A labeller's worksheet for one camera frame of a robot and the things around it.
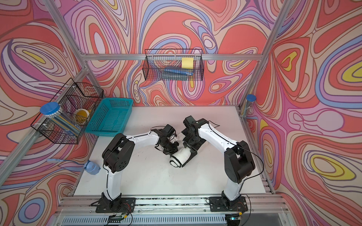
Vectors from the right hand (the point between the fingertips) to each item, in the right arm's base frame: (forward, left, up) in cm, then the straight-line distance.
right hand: (187, 151), depth 84 cm
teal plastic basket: (+37, +62, -8) cm, 73 cm away
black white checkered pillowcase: (-5, +4, +3) cm, 7 cm away
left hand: (+2, +4, -7) cm, 8 cm away
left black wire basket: (+25, +65, +25) cm, 75 cm away
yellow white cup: (+14, +59, +20) cm, 64 cm away
